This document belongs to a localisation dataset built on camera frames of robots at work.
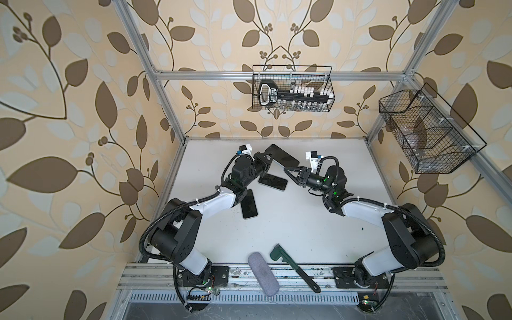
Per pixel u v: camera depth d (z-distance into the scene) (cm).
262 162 73
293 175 74
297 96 83
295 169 76
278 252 80
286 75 90
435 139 72
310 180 73
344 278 73
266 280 71
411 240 44
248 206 96
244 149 79
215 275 74
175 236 45
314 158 77
